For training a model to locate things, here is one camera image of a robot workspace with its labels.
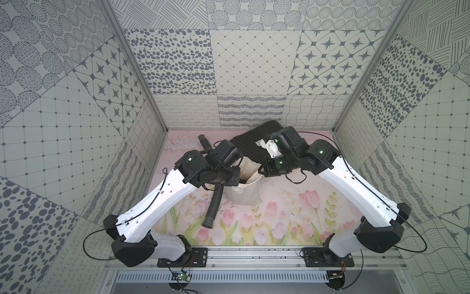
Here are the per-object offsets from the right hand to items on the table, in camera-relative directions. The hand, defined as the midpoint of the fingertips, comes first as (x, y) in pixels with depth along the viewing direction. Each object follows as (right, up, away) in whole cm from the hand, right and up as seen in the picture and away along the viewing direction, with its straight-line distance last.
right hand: (261, 172), depth 66 cm
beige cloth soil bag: (-4, -10, +10) cm, 15 cm away
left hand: (-9, 0, 0) cm, 9 cm away
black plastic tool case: (-5, +11, +38) cm, 40 cm away
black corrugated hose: (-22, -24, +14) cm, 36 cm away
